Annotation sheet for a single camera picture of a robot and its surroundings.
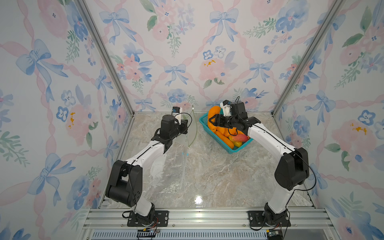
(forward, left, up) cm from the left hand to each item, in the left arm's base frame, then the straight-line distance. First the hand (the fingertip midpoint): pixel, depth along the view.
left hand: (188, 119), depth 86 cm
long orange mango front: (-3, -24, -16) cm, 29 cm away
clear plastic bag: (-21, +12, -23) cm, 34 cm away
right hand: (0, -14, 0) cm, 14 cm away
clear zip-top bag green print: (-6, -2, -7) cm, 10 cm away
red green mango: (-4, -31, -14) cm, 35 cm away
